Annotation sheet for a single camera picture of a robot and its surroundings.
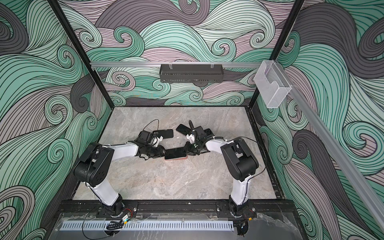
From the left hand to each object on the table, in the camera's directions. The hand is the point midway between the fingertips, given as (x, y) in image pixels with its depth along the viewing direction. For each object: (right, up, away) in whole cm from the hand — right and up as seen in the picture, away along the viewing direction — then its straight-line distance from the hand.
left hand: (167, 153), depth 92 cm
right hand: (+10, +1, -1) cm, 10 cm away
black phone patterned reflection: (+10, +14, +14) cm, 22 cm away
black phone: (+7, +1, -2) cm, 8 cm away
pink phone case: (+7, -3, -2) cm, 7 cm away
